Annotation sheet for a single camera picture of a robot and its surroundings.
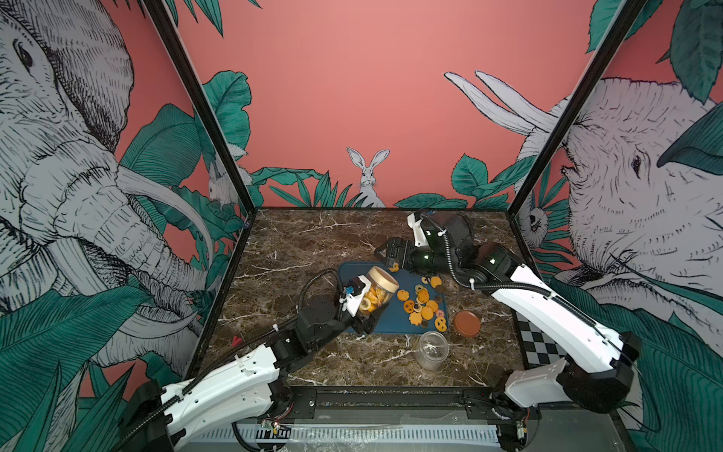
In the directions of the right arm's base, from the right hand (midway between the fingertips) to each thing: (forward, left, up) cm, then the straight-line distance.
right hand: (383, 253), depth 65 cm
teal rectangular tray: (+2, -12, -32) cm, 34 cm away
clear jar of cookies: (-11, -16, -34) cm, 39 cm away
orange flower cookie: (-2, -11, -32) cm, 34 cm away
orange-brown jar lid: (-3, -28, -34) cm, 44 cm away
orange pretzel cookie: (+2, -9, -32) cm, 34 cm away
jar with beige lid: (-5, 0, -5) cm, 8 cm away
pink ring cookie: (0, -20, -33) cm, 39 cm away
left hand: (-4, +2, -10) cm, 11 cm away
